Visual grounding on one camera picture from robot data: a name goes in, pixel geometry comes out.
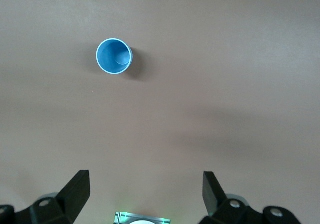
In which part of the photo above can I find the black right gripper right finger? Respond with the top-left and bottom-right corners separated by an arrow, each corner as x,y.
199,171 -> 301,224

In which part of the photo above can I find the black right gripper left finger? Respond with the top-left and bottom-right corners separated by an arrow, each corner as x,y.
0,169 -> 91,224

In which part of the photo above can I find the blue plastic cup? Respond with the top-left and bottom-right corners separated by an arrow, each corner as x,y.
95,37 -> 134,75

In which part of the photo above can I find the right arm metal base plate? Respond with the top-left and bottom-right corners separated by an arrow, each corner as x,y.
114,211 -> 172,224

